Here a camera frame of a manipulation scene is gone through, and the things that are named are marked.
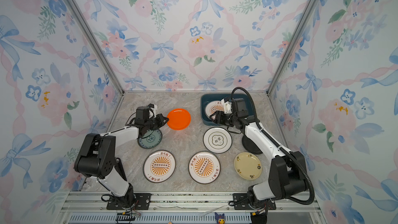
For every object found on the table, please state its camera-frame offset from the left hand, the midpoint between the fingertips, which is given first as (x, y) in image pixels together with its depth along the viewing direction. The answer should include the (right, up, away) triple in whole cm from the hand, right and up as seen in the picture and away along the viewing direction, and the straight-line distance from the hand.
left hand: (170, 118), depth 94 cm
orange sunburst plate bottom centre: (+21, -26, -10) cm, 35 cm away
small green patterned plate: (-11, -14, 0) cm, 18 cm away
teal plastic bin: (+23, +13, +16) cm, 30 cm away
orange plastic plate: (+5, -1, +1) cm, 6 cm away
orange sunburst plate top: (+26, +7, +15) cm, 31 cm away
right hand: (+26, +1, -10) cm, 28 cm away
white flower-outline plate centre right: (+29, -14, +1) cm, 32 cm away
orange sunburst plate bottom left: (-4, -26, -9) cm, 28 cm away
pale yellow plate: (+45, -26, -8) cm, 52 cm away
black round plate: (+48, -17, -2) cm, 51 cm away
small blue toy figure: (+27, -42, -27) cm, 57 cm away
